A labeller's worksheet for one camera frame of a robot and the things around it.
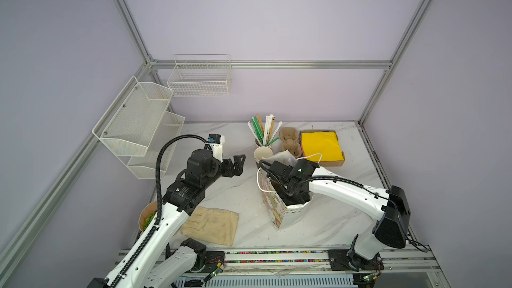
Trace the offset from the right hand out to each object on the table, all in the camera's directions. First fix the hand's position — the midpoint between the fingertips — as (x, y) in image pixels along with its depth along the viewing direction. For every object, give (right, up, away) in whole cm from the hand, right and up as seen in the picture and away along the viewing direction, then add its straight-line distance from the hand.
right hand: (283, 209), depth 75 cm
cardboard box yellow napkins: (+24, +23, +29) cm, 44 cm away
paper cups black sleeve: (-8, +21, +18) cm, 29 cm away
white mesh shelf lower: (-64, +32, +40) cm, 82 cm away
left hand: (-19, +20, -2) cm, 28 cm away
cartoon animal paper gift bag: (-1, +2, -9) cm, 10 cm away
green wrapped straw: (-10, +31, +23) cm, 40 cm away
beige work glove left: (-27, -9, +7) cm, 30 cm away
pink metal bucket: (-10, +24, +23) cm, 35 cm away
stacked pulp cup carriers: (+8, +29, +39) cm, 49 cm away
